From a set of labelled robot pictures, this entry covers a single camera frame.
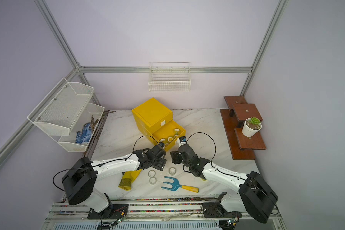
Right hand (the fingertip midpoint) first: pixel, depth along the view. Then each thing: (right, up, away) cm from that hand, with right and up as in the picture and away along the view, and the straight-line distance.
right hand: (175, 153), depth 86 cm
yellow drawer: (-5, +11, +10) cm, 15 cm away
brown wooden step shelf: (+40, +26, +2) cm, 48 cm away
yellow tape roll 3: (-8, +7, +5) cm, 12 cm away
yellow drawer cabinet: (-15, +23, +2) cm, 28 cm away
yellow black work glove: (-27, -14, -4) cm, 31 cm away
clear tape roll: (-2, -11, +2) cm, 12 cm away
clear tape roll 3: (-13, -16, -2) cm, 21 cm away
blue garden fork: (+1, -18, -4) cm, 19 cm away
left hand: (-11, -6, +1) cm, 12 cm away
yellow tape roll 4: (-5, +6, -1) cm, 8 cm away
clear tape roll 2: (-14, -12, +1) cm, 19 cm away
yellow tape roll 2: (-3, +8, +6) cm, 10 cm away
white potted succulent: (+44, +16, -6) cm, 47 cm away
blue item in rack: (-57, +10, +2) cm, 58 cm away
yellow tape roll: (+1, +13, +10) cm, 16 cm away
